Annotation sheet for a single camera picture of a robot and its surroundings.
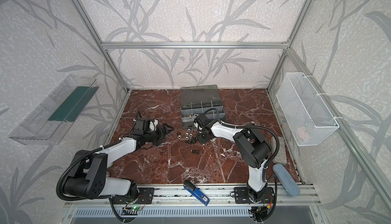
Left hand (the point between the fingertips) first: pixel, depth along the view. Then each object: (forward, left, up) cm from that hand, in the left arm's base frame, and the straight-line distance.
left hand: (172, 128), depth 89 cm
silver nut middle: (-2, -8, -8) cm, 11 cm away
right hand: (+1, -17, -8) cm, 19 cm away
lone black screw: (-11, -13, -7) cm, 19 cm away
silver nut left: (-2, -3, -8) cm, 9 cm away
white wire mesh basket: (-11, -61, +27) cm, 68 cm away
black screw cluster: (-5, -11, -7) cm, 14 cm away
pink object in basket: (-9, -67, +13) cm, 69 cm away
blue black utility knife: (-32, -15, -4) cm, 36 cm away
